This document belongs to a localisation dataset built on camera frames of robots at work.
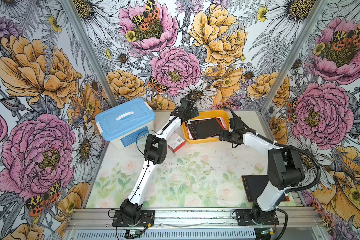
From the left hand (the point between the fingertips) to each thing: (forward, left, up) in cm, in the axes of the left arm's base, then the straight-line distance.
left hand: (191, 115), depth 108 cm
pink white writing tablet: (-13, +2, -6) cm, 14 cm away
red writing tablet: (+1, -21, -6) cm, 22 cm away
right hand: (-21, -20, -1) cm, 29 cm away
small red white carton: (-20, +11, -5) cm, 23 cm away
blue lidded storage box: (-15, +40, +8) cm, 44 cm away
